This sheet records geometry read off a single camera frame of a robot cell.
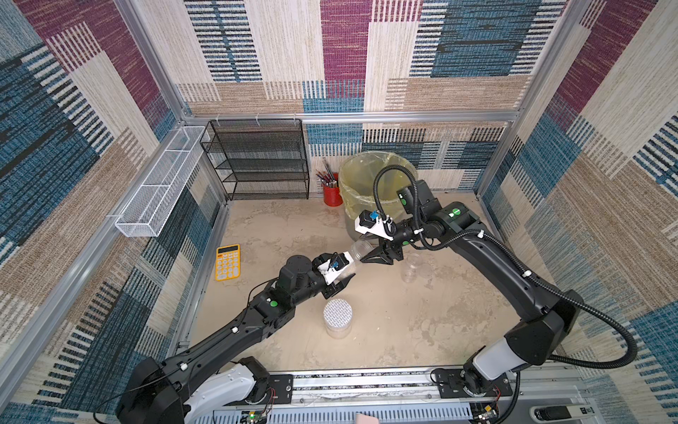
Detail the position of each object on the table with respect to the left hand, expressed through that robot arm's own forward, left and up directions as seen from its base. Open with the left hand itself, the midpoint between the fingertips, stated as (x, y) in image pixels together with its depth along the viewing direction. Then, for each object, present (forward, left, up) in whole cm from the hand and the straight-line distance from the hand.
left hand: (346, 262), depth 75 cm
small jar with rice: (+7, -22, -18) cm, 30 cm away
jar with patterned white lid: (-11, +3, -9) cm, 15 cm away
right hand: (+1, -6, +6) cm, 9 cm away
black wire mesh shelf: (+50, +34, -2) cm, 61 cm away
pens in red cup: (+46, +7, -9) cm, 47 cm away
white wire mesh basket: (+12, +52, +12) cm, 55 cm away
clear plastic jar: (+2, -4, +3) cm, 6 cm away
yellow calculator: (+13, +43, -21) cm, 50 cm away
